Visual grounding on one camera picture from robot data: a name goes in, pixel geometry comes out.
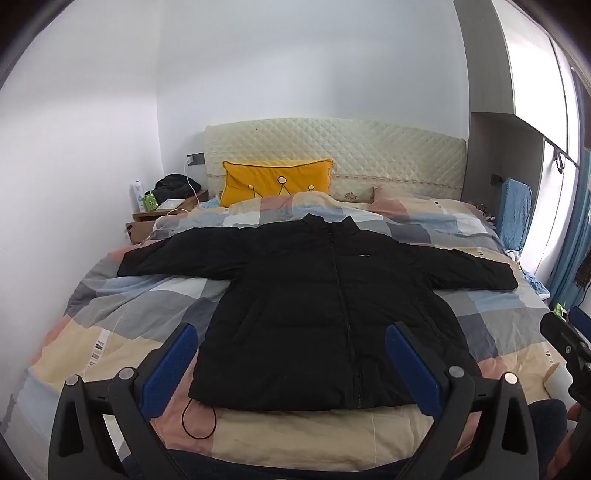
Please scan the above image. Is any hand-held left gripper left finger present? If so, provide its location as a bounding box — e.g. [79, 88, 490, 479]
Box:
[48, 322, 200, 480]

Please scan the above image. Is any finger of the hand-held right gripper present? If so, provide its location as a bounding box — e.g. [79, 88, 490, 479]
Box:
[539, 306, 591, 366]

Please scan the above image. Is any wooden nightstand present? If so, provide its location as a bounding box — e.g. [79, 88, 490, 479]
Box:
[125, 191, 209, 245]

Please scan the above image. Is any yellow crown print pillow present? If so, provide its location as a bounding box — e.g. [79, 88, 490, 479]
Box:
[219, 158, 335, 208]

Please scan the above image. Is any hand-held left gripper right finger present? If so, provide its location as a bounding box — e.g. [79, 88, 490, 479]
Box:
[385, 321, 540, 480]

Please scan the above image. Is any blue curtain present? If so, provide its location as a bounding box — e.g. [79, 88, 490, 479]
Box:
[549, 150, 591, 308]

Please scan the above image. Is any light blue cloth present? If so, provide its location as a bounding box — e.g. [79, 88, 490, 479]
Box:
[519, 270, 551, 299]

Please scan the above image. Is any white charging cable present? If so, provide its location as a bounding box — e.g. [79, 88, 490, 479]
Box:
[168, 157, 202, 217]

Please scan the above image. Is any checked patchwork quilt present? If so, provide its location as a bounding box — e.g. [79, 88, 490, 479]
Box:
[8, 189, 563, 472]

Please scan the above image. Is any grey white wardrobe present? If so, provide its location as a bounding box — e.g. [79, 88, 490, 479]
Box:
[454, 0, 583, 205]

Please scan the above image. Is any black puffer jacket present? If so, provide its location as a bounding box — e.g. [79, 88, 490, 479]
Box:
[117, 213, 519, 441]

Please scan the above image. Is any pink pillow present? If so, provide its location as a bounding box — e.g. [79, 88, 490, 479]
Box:
[372, 185, 435, 202]

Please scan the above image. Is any cream floral pillow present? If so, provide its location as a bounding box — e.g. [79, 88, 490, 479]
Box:
[330, 176, 376, 203]

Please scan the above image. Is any black bag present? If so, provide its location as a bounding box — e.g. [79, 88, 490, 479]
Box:
[152, 174, 203, 202]

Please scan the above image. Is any cream quilted headboard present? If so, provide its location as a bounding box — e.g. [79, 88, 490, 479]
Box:
[203, 117, 468, 205]

